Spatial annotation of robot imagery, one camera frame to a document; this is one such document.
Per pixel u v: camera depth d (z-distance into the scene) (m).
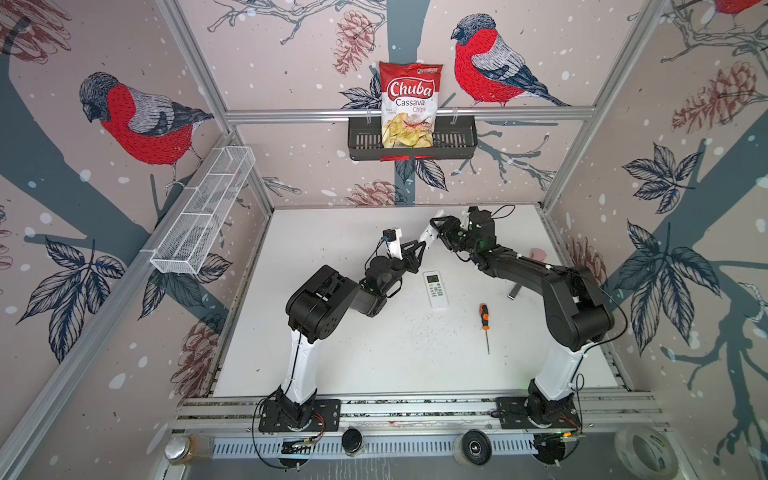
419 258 0.87
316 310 0.55
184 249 0.70
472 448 0.60
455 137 0.95
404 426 0.73
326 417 0.73
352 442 0.62
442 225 0.87
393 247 0.83
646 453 0.70
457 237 0.83
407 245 0.88
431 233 0.90
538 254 1.04
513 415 0.73
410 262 0.82
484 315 0.90
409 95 0.83
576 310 0.50
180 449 0.61
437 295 0.95
